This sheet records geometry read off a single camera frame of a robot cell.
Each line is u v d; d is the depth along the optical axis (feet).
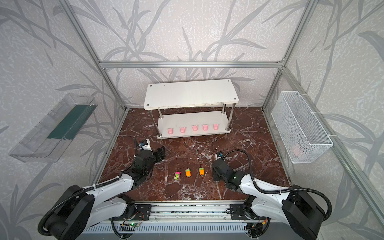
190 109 3.92
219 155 2.52
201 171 2.78
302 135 2.03
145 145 2.48
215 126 3.25
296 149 2.42
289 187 1.51
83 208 1.36
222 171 2.12
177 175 2.72
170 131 3.17
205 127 3.24
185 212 2.47
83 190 1.49
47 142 2.10
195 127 3.24
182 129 3.22
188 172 2.77
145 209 2.48
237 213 2.40
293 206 1.34
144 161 2.13
